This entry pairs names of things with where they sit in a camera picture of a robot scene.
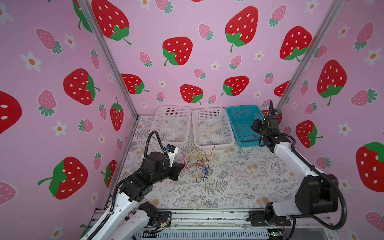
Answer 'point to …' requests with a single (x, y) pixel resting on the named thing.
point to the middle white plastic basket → (212, 127)
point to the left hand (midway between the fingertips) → (184, 164)
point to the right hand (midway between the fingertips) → (258, 121)
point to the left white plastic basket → (171, 124)
